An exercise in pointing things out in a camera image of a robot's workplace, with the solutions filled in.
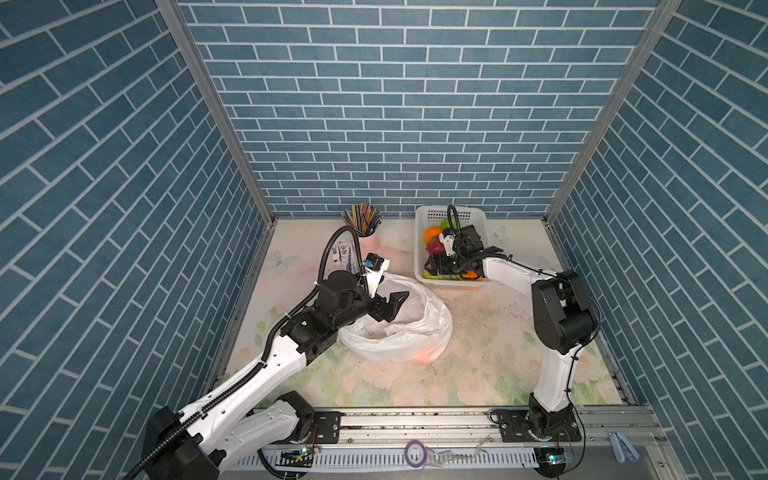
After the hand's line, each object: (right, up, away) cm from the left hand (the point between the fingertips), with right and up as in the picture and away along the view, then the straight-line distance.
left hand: (396, 287), depth 72 cm
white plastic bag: (+5, -12, +3) cm, 14 cm away
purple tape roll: (+4, -40, -2) cm, 40 cm away
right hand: (+12, +5, +26) cm, 29 cm away
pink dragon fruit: (+13, +10, +29) cm, 33 cm away
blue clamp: (+54, -38, -3) cm, 66 cm away
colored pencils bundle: (-11, +20, +29) cm, 37 cm away
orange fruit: (+12, +15, +35) cm, 40 cm away
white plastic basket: (+12, +21, +40) cm, 47 cm away
